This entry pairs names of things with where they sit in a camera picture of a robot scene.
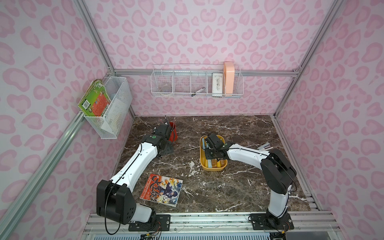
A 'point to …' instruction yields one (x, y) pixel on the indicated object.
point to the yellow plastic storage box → (204, 161)
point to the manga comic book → (162, 189)
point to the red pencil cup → (173, 136)
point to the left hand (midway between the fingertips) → (162, 148)
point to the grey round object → (166, 89)
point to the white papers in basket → (115, 118)
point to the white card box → (217, 84)
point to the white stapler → (264, 147)
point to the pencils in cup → (167, 121)
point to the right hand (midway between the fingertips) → (207, 153)
